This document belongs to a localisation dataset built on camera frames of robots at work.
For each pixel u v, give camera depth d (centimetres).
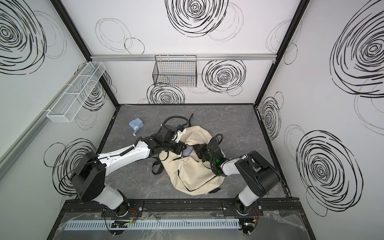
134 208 73
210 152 68
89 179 43
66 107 72
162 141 65
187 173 78
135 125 102
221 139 82
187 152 85
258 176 46
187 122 72
